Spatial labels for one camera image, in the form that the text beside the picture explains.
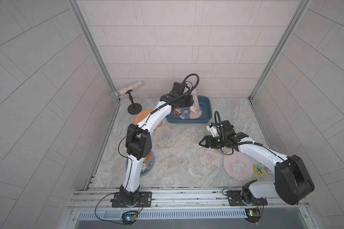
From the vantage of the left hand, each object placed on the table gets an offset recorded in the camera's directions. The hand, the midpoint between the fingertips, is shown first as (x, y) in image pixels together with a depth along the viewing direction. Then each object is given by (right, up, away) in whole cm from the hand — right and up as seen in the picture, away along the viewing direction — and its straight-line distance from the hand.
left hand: (196, 99), depth 88 cm
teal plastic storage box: (+10, -1, +22) cm, 24 cm away
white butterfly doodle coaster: (-20, -25, +6) cm, 32 cm away
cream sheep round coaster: (0, -5, -1) cm, 5 cm away
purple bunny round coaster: (-5, -9, +17) cm, 20 cm away
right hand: (+3, -26, -5) cm, 27 cm away
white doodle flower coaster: (+8, -35, -3) cm, 36 cm away
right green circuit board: (+25, -57, -20) cm, 66 cm away
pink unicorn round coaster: (+24, -39, -6) cm, 46 cm away
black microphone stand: (-45, -5, +20) cm, 50 cm away
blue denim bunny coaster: (-12, -8, +20) cm, 24 cm away
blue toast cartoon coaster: (-29, -39, -6) cm, 49 cm away
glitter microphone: (-50, +4, 0) cm, 50 cm away
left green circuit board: (-33, -55, -24) cm, 69 cm away
